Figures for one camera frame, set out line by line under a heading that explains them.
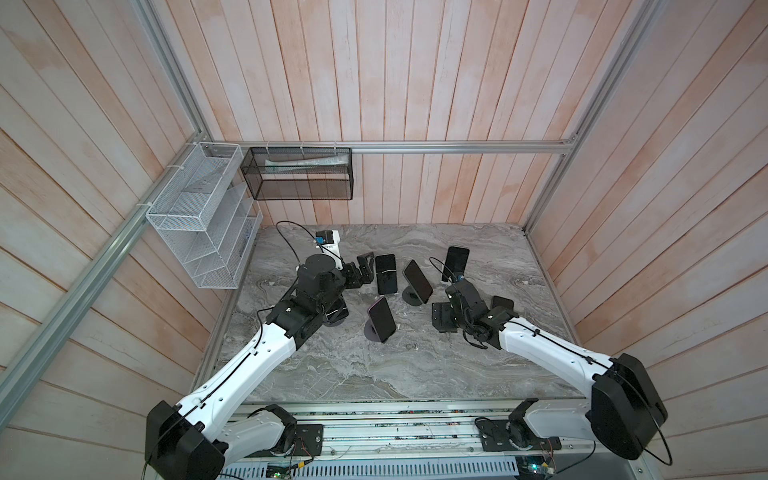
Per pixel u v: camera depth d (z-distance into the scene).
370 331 0.93
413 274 0.92
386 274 0.98
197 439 0.37
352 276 0.64
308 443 0.73
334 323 0.93
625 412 0.41
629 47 0.73
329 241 0.62
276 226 1.22
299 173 1.04
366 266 0.65
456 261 0.98
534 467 0.71
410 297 1.00
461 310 0.65
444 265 1.00
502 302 1.01
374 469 0.70
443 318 0.78
